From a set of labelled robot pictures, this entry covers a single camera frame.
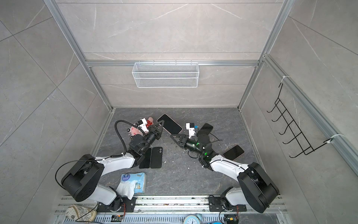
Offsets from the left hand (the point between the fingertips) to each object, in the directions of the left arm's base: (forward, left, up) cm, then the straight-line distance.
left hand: (165, 119), depth 75 cm
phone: (-1, -2, -3) cm, 4 cm away
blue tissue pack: (-27, +20, -22) cm, 40 cm away
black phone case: (-9, +9, -28) cm, 31 cm away
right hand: (-9, -3, -5) cm, 11 cm away
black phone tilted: (+11, -27, -28) cm, 40 cm away
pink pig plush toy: (+8, +24, -21) cm, 33 cm away
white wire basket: (+42, +1, +1) cm, 42 cm away
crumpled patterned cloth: (-39, +44, -24) cm, 64 cm away
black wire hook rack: (-20, -63, +3) cm, 67 cm away
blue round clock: (-43, -12, -24) cm, 51 cm away
